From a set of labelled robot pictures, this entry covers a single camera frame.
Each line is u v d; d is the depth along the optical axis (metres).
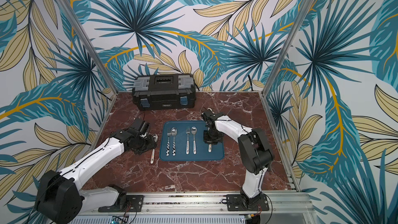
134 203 0.72
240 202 0.69
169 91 0.98
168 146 0.90
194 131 0.97
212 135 0.79
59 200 0.39
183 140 0.93
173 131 0.96
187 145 0.92
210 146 0.88
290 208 0.76
